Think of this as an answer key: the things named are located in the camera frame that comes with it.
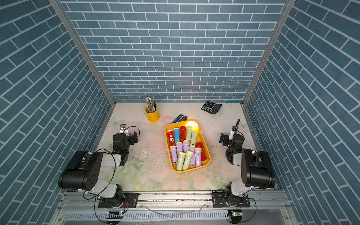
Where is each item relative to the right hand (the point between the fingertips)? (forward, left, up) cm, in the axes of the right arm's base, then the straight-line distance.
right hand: (230, 134), depth 95 cm
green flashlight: (-6, +26, -2) cm, 26 cm away
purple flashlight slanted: (-11, +34, -2) cm, 36 cm away
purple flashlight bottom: (-14, +38, -1) cm, 41 cm away
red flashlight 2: (-8, +21, -1) cm, 23 cm away
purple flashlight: (-9, +30, -1) cm, 31 cm away
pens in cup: (+15, +58, +7) cm, 60 cm away
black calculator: (+28, +12, -2) cm, 30 cm away
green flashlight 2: (-21, +32, +1) cm, 38 cm away
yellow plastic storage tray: (+1, +44, +1) cm, 44 cm away
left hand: (-5, +68, +3) cm, 69 cm away
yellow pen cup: (+10, +57, +2) cm, 58 cm away
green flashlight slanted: (-21, +28, +1) cm, 35 cm away
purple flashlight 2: (-21, +25, -1) cm, 32 cm away
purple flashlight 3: (-16, +22, +1) cm, 27 cm away
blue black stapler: (+14, +37, -3) cm, 39 cm away
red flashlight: (-1, +33, -3) cm, 33 cm away
